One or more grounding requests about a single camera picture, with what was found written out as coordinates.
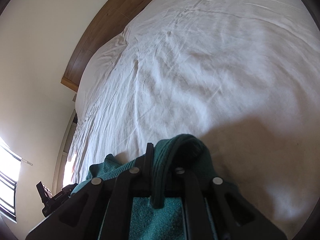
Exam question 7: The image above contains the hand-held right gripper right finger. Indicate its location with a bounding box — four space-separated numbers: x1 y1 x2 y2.
165 166 288 240

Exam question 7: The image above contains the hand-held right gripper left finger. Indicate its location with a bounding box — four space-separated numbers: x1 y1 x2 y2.
25 142 155 240

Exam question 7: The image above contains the bed with white sheet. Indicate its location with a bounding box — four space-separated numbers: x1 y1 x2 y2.
67 0 317 240

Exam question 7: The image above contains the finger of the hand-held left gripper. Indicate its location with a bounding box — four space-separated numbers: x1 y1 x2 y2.
36 180 53 202

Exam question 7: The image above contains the white pillow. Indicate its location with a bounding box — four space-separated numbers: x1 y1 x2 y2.
76 29 132 122
124 0 208 39

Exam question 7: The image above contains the wooden headboard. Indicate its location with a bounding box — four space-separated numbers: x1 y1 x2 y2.
60 0 178 93

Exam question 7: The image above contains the green knitted sweater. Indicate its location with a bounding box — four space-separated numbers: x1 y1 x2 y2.
71 134 238 240

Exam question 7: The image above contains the window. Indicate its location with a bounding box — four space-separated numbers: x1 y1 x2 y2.
0 135 23 223

